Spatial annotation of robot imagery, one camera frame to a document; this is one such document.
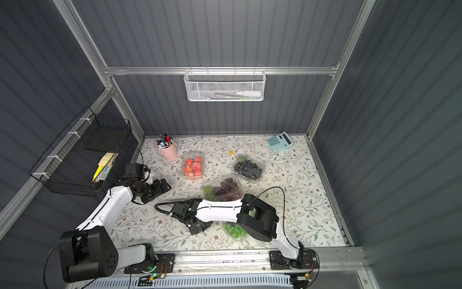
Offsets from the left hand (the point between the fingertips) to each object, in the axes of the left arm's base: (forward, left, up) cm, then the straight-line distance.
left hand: (164, 191), depth 85 cm
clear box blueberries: (+15, -42, -2) cm, 45 cm away
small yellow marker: (+31, -32, -9) cm, 46 cm away
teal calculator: (+38, -63, -7) cm, 74 cm away
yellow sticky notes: (+6, +21, +18) cm, 28 cm away
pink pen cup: (+28, +4, +1) cm, 28 cm away
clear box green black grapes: (-17, -34, -6) cm, 38 cm away
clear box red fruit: (+18, -11, -3) cm, 22 cm away
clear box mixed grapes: (+4, -30, -4) cm, 31 cm away
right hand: (-14, -18, -9) cm, 24 cm away
